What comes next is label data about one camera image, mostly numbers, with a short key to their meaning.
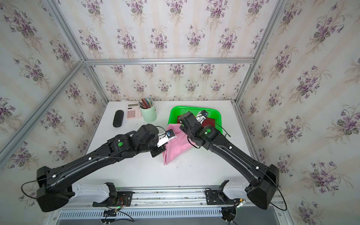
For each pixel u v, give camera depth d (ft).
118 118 3.44
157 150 1.94
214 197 2.40
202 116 2.12
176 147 2.65
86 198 1.69
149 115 3.40
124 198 2.40
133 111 3.64
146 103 3.32
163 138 1.85
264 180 1.25
